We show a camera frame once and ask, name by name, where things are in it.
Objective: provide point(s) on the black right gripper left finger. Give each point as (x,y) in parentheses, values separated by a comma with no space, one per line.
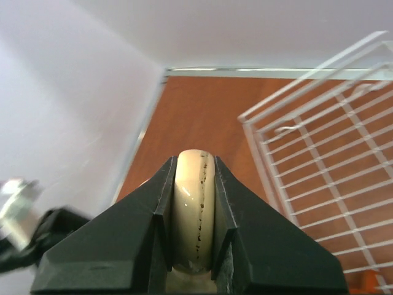
(126,248)

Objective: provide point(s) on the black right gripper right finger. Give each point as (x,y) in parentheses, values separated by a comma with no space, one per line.
(256,249)

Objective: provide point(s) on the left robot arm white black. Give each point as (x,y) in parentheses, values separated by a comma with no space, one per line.
(25,234)

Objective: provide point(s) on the dark brown glazed mug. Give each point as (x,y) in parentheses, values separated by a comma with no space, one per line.
(368,283)

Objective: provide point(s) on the white wire dish rack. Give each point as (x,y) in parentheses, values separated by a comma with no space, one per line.
(322,145)

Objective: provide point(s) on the beige round ceramic mug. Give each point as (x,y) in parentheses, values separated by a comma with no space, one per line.
(192,223)

